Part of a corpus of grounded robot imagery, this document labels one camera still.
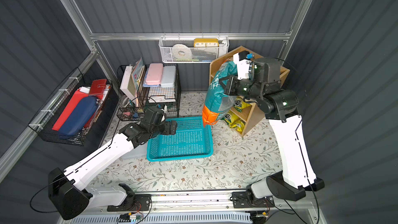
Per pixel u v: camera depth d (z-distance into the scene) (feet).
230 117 3.29
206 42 2.87
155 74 3.18
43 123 2.00
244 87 1.57
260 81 1.34
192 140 3.14
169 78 3.17
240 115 2.84
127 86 2.94
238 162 2.84
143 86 3.14
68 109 2.36
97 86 2.59
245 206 2.37
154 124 1.93
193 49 2.91
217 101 1.86
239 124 3.07
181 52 2.79
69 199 1.42
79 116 2.23
